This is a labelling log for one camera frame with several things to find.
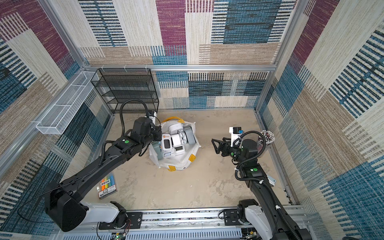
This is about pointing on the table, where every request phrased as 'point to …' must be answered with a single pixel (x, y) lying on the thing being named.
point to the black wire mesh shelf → (127, 90)
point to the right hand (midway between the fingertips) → (219, 141)
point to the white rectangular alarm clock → (179, 138)
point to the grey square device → (191, 139)
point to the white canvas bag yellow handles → (179, 162)
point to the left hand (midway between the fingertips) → (160, 127)
